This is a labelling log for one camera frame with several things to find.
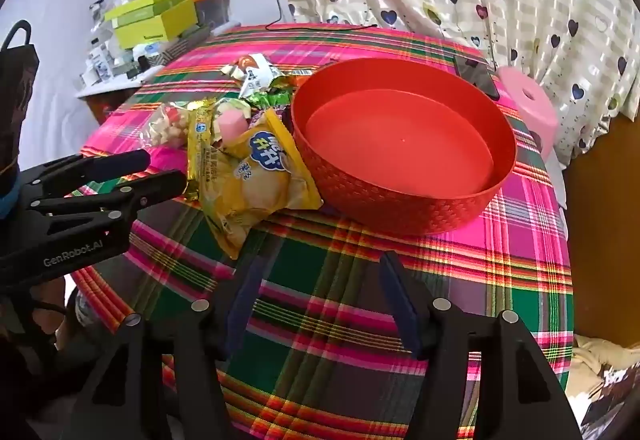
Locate red round basket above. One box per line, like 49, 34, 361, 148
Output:
291, 59, 517, 236

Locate wooden cabinet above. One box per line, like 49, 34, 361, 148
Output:
562, 115, 640, 346

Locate lime green box lid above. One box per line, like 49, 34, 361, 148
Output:
104, 0, 171, 21

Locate gold snack packet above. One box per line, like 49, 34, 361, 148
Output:
186, 99, 236, 201

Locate purple snack packet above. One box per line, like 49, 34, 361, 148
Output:
247, 108, 296, 136

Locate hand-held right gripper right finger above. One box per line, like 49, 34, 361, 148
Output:
379, 251, 583, 440

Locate black phone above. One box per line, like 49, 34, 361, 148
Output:
452, 54, 501, 101

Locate white orange snack packet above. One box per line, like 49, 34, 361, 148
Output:
222, 53, 286, 98

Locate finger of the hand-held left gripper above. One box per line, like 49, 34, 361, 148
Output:
29, 169, 189, 222
19, 149, 152, 199

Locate yellow chip packet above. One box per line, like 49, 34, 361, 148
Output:
200, 108, 323, 261

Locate yellow packets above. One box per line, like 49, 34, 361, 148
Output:
141, 103, 193, 148

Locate pink jelly cup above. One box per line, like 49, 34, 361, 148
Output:
215, 108, 251, 143

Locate dark bag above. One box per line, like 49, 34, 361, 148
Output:
0, 20, 41, 173

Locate lime green cardboard box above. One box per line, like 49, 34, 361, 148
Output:
112, 0, 198, 50

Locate pink plastic stool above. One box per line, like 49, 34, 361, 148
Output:
497, 66, 558, 161

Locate white side table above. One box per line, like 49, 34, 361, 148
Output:
75, 65, 166, 98

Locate green snack packet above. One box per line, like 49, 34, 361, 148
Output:
252, 88, 293, 111

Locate long yellow orange snack packet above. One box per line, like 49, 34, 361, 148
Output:
286, 67, 317, 88

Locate beige cloth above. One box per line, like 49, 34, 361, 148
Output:
572, 334, 640, 386

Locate striped box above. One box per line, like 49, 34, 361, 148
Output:
135, 25, 213, 68

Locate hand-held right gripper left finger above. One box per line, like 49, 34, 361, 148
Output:
65, 255, 268, 440

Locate plaid tablecloth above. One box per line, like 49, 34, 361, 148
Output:
70, 23, 576, 440

